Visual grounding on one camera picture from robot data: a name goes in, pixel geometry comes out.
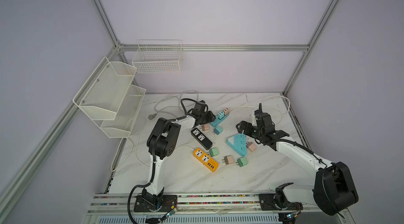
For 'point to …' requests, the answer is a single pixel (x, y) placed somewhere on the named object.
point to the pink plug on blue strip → (226, 111)
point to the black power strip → (201, 139)
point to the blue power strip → (215, 122)
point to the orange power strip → (208, 162)
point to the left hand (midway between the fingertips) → (214, 117)
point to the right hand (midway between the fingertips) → (241, 127)
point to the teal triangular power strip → (238, 142)
